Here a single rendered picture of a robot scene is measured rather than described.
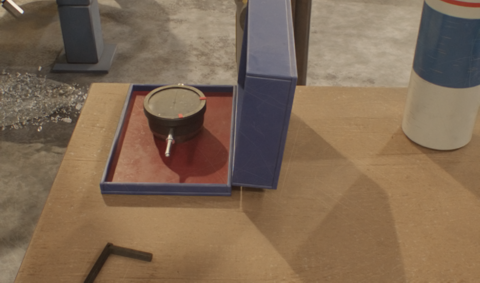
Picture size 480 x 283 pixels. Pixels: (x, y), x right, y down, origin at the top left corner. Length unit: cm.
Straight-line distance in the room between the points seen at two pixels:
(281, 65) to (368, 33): 137
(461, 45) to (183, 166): 26
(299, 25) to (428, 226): 47
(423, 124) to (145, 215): 26
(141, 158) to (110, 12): 141
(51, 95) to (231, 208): 111
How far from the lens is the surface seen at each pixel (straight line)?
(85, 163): 60
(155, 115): 59
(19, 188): 135
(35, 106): 157
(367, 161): 60
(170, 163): 58
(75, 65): 170
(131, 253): 50
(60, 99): 159
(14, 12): 144
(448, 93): 59
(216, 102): 66
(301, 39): 95
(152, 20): 191
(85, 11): 163
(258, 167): 53
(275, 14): 57
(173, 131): 58
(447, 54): 57
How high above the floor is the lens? 83
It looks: 36 degrees down
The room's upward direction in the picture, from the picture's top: straight up
